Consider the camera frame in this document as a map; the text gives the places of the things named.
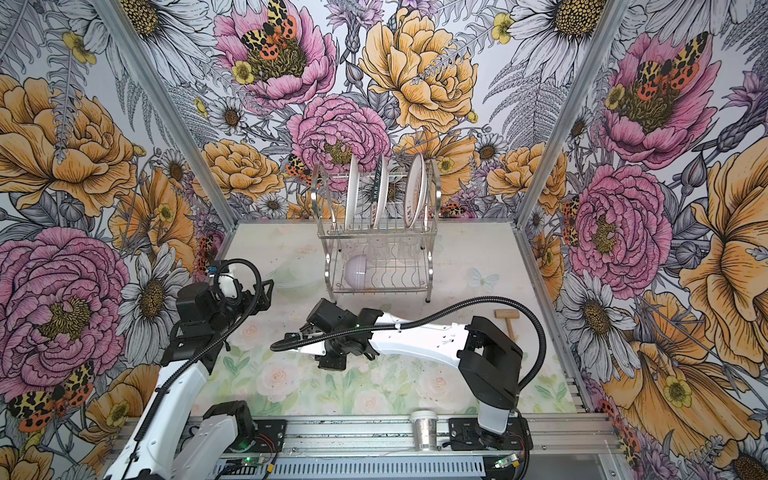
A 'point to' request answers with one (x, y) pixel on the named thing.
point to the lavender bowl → (356, 271)
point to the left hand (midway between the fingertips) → (258, 293)
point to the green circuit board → (251, 460)
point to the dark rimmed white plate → (380, 189)
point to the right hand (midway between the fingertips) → (325, 359)
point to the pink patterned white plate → (415, 193)
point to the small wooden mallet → (507, 314)
